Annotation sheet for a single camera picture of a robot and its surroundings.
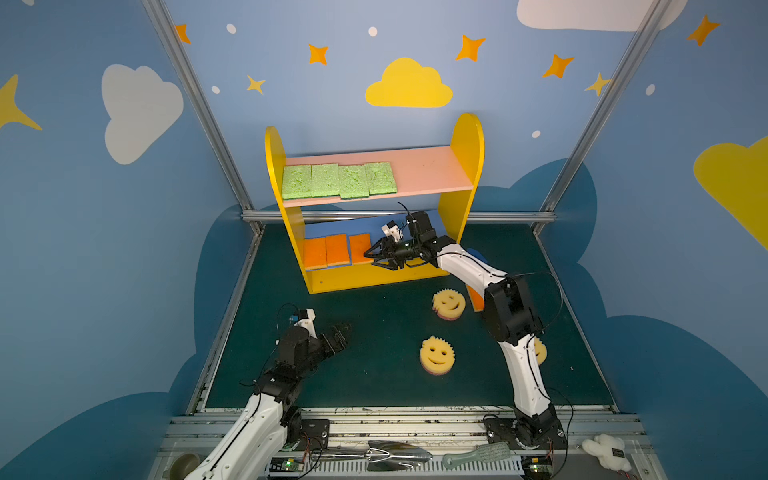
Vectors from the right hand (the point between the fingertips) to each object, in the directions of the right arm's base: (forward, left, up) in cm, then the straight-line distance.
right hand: (370, 255), depth 89 cm
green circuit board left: (-51, +16, -18) cm, 57 cm away
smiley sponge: (-6, -26, -16) cm, 31 cm away
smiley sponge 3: (-20, -52, -17) cm, 58 cm away
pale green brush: (-47, -31, -16) cm, 58 cm away
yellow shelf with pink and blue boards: (+34, +17, -10) cm, 39 cm away
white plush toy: (-45, -61, -15) cm, 77 cm away
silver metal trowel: (-49, -7, -16) cm, 52 cm away
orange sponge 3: (+7, +4, -2) cm, 8 cm away
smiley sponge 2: (-23, -21, -16) cm, 35 cm away
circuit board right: (-49, -45, -20) cm, 69 cm away
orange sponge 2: (+4, +11, -3) cm, 12 cm away
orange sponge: (+2, +18, -3) cm, 18 cm away
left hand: (-20, +7, -9) cm, 23 cm away
